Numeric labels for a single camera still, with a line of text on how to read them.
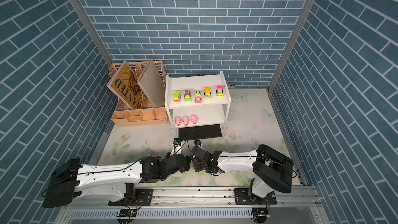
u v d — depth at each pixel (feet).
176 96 2.20
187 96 2.22
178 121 2.61
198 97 2.19
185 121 2.60
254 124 3.31
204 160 2.10
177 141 2.27
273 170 1.44
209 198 2.42
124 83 3.00
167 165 1.87
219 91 2.27
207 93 2.25
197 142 2.53
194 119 2.64
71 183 1.35
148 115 3.31
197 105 2.23
